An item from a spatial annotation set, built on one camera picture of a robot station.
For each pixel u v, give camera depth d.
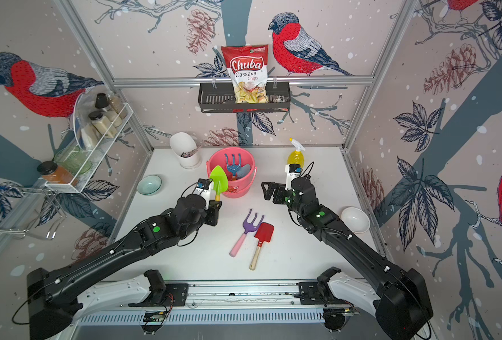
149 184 1.02
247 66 0.81
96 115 0.76
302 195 0.56
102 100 0.79
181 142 1.06
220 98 0.95
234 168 0.99
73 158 0.71
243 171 1.01
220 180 0.70
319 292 0.66
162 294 0.66
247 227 0.90
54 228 0.62
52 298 0.39
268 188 0.69
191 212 0.53
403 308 0.38
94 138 0.74
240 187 0.90
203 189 0.62
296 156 1.03
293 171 0.68
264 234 0.86
